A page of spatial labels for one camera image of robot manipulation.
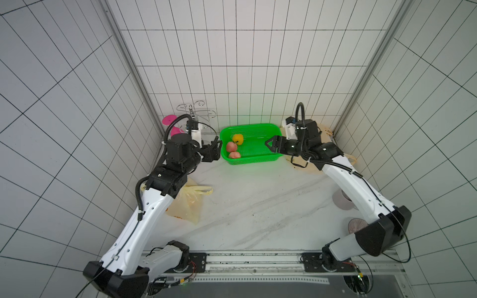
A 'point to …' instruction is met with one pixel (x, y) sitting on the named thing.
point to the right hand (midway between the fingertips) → (274, 139)
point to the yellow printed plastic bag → (187, 203)
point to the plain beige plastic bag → (306, 165)
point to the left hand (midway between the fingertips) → (212, 146)
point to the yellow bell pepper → (238, 139)
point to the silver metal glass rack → (190, 108)
